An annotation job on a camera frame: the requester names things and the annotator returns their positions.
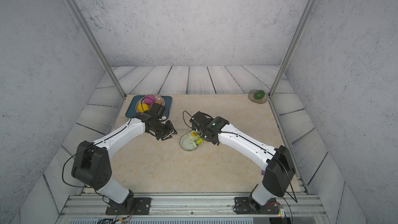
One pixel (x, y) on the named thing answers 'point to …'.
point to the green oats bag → (197, 137)
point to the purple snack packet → (263, 172)
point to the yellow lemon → (145, 107)
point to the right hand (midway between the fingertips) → (221, 123)
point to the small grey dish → (251, 97)
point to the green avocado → (259, 94)
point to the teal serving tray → (131, 109)
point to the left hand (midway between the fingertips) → (178, 133)
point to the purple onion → (149, 99)
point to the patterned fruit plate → (159, 99)
